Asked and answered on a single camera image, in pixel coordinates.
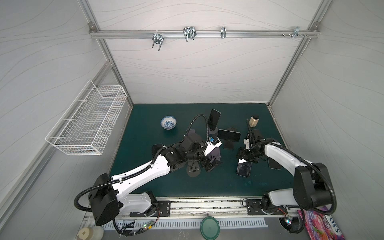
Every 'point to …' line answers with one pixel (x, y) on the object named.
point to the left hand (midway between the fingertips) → (218, 152)
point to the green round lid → (210, 228)
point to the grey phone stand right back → (212, 132)
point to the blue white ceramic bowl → (168, 122)
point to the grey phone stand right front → (214, 154)
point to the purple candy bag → (321, 225)
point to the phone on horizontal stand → (228, 135)
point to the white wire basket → (86, 126)
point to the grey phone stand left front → (193, 169)
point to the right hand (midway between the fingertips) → (244, 154)
